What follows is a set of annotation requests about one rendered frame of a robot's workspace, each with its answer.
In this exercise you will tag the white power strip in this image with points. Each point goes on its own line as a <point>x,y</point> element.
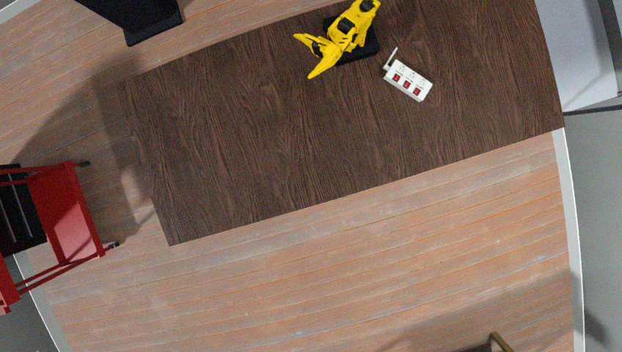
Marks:
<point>406,79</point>

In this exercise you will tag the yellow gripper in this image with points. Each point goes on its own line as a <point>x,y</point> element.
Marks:
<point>329,54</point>

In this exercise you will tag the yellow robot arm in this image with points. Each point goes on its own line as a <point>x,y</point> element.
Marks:
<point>342,30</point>

